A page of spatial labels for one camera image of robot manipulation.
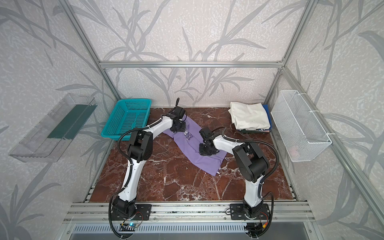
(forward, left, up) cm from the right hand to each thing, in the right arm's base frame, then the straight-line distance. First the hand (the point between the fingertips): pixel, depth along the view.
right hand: (202, 149), depth 96 cm
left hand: (+19, +14, +2) cm, 24 cm away
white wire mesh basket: (-11, -42, +34) cm, 55 cm away
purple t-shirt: (+8, +8, 0) cm, 12 cm away
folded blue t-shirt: (+31, -48, +6) cm, 57 cm away
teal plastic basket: (+31, +60, -1) cm, 68 cm away
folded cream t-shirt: (+20, -32, +8) cm, 39 cm away
